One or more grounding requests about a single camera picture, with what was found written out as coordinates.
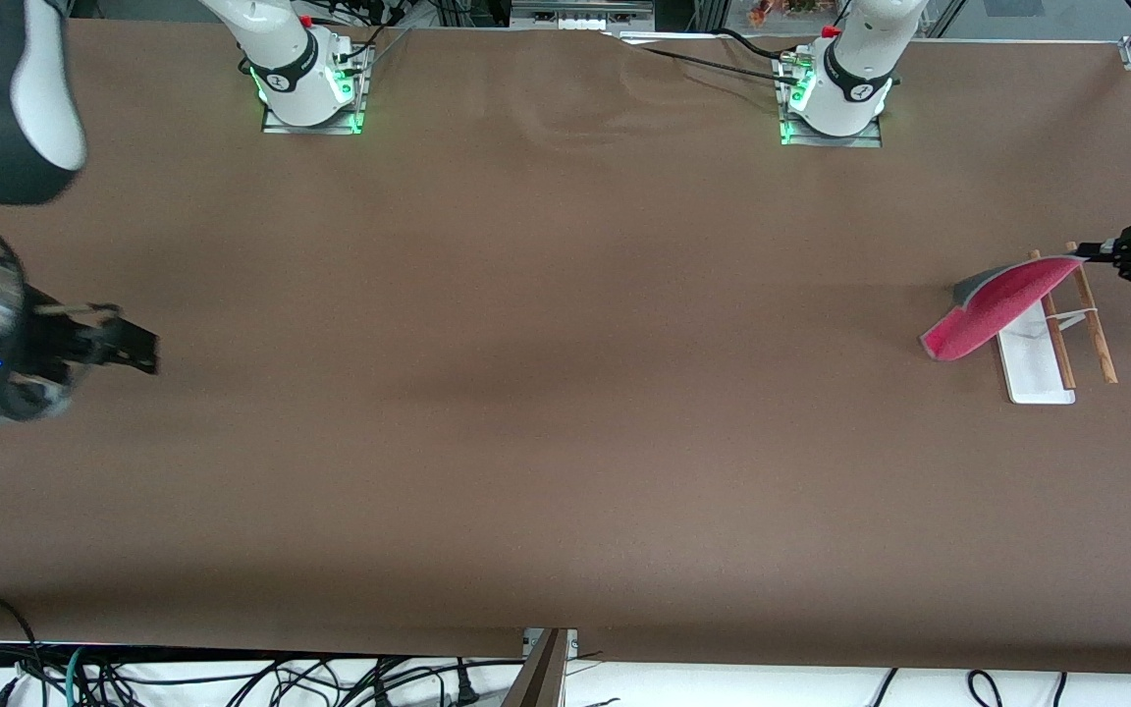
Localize black base cable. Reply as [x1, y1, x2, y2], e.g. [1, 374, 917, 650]
[716, 27, 806, 64]
[330, 8, 411, 72]
[607, 32, 798, 85]

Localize small metal bracket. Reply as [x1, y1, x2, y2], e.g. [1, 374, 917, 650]
[522, 628, 579, 657]

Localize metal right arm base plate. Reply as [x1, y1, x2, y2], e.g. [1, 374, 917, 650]
[260, 44, 368, 136]

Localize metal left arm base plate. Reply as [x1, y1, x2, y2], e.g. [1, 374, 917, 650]
[779, 49, 884, 149]

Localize grey and pink towel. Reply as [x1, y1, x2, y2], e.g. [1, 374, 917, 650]
[919, 254, 1087, 363]

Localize white wooden towel rack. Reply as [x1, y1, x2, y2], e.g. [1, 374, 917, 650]
[996, 242, 1119, 406]

